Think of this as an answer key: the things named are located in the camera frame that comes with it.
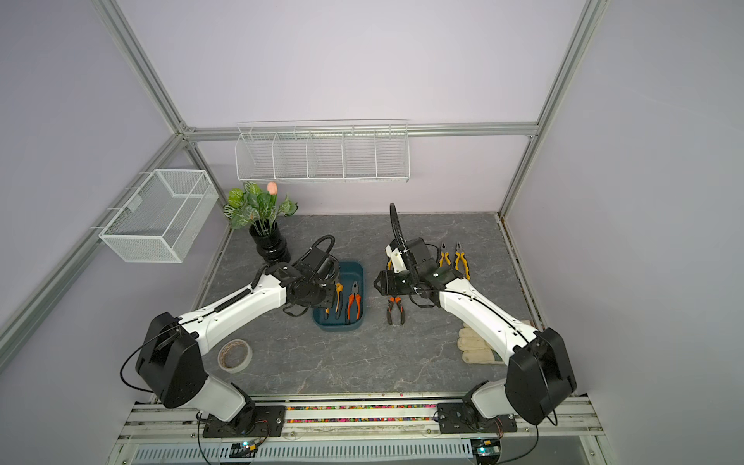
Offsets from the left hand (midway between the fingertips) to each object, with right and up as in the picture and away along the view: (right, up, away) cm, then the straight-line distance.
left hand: (328, 301), depth 84 cm
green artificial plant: (-24, +28, +5) cm, 37 cm away
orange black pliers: (+19, -2, +10) cm, 22 cm away
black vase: (-22, +17, +13) cm, 31 cm away
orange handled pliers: (+6, -1, +12) cm, 14 cm away
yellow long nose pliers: (+3, 0, -1) cm, 4 cm away
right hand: (+15, +6, -2) cm, 17 cm away
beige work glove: (+44, -15, +1) cm, 46 cm away
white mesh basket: (-47, +24, -3) cm, 52 cm away
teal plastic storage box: (-1, -5, -1) cm, 5 cm away
